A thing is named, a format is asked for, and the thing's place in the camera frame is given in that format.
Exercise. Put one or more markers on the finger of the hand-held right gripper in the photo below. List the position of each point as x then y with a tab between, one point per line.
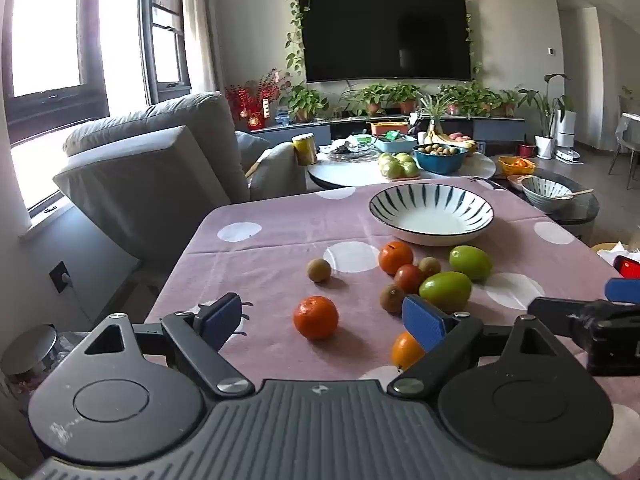
624	290
560	316

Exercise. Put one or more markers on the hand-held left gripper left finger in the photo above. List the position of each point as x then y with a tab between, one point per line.
222	317

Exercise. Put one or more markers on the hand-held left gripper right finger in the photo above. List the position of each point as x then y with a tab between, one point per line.
422	322

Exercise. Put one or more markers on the orange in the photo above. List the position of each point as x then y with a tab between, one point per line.
404	352
395	257

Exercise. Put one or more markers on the small brown kiwi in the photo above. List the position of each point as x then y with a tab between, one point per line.
391	298
430	266
319	270

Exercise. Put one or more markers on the green mango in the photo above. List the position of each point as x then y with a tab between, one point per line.
470	262
446	290

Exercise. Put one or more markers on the small red apple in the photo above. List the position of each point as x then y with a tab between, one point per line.
409	279

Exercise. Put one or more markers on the red-orange tangerine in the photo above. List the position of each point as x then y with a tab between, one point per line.
316	317

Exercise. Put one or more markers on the shallow white blue-striped bowl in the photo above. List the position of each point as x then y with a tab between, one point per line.
430	215

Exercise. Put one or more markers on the red black-edged object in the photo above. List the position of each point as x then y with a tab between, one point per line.
629	266

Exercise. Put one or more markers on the white crumpled paper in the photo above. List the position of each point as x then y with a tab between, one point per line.
612	251

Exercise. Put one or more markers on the pink polka-dot tablecloth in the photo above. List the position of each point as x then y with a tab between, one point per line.
270	240

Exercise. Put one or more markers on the dark glass table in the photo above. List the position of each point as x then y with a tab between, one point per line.
580	210

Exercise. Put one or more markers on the wooden spoon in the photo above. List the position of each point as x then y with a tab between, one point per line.
577	193

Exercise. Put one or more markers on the deep striped bowl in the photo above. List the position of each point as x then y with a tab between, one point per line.
545	195

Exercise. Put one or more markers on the dining chair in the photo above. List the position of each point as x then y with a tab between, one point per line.
625	135

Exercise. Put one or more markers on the orange basket of tangerines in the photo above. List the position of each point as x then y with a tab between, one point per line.
516	166

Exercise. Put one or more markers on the wrapped green apple pack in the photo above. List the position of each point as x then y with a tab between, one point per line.
399	166

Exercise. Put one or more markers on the teal blue bowl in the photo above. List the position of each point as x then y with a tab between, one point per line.
439	162

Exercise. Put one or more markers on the grey sofa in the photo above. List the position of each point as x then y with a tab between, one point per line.
150	170

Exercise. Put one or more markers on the red pot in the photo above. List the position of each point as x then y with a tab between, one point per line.
527	151

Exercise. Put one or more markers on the round white coffee table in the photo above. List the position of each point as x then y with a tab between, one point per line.
345	172

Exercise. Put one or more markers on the grey sofa cushion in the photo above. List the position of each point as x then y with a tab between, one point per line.
252	146

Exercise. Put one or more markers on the heap of brown kiwis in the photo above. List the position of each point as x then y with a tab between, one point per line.
439	149

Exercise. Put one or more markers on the light blue snack container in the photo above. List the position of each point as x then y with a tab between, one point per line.
395	144

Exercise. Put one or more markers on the white mug with blue print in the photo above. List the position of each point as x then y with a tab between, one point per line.
481	147

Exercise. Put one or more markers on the bunch of yellow bananas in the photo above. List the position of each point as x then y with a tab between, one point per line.
445	139

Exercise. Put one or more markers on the yellow tin can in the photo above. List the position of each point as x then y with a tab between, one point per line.
304	150

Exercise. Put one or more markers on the glass plate with snacks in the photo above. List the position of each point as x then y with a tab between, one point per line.
347	149

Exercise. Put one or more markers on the pink apples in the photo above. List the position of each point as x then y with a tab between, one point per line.
459	136

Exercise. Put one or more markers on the metal lidded bin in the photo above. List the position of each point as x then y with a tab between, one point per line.
30	350

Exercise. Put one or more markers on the tall plant in white pot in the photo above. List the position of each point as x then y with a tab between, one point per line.
544	110

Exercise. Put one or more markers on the grey television cabinet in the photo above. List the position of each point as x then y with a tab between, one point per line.
495	130

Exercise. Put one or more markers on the orange box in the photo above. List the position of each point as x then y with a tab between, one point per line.
387	127

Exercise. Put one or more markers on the blue white porcelain jar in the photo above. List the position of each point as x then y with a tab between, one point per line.
283	119

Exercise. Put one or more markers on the spider plant in vase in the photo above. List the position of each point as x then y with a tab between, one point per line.
435	110

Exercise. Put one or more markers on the potted green pothos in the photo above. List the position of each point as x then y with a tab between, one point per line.
465	97
405	95
374	97
305	102
507	102

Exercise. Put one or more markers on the red berry branch decoration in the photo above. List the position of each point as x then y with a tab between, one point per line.
250	97

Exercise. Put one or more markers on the green ivy vine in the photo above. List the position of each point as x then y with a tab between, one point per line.
294	35

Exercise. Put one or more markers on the beige curtain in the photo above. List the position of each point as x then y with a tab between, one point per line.
202	25

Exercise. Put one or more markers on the dark framed window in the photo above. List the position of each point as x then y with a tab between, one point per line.
95	35

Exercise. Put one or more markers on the black wall outlet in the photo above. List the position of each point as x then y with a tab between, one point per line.
61	277

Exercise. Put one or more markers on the black wall television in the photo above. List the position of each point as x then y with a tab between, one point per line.
385	35

